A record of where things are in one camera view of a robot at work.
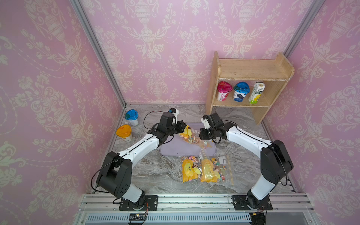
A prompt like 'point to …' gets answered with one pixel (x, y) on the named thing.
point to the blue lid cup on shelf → (240, 89)
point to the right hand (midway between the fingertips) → (200, 134)
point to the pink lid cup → (223, 88)
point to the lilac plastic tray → (176, 146)
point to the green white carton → (256, 93)
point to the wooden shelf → (247, 83)
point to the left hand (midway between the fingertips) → (187, 125)
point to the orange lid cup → (123, 131)
